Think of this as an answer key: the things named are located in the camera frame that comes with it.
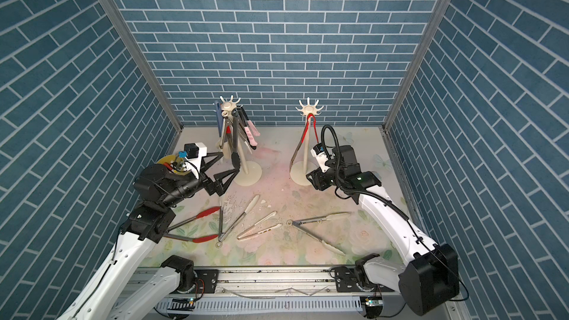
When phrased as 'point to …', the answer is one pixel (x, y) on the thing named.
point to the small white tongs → (255, 230)
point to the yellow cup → (175, 162)
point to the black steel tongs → (238, 123)
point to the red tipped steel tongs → (204, 213)
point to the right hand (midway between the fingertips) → (316, 172)
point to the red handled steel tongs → (228, 131)
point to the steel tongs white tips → (220, 243)
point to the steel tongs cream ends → (318, 220)
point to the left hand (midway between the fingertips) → (235, 164)
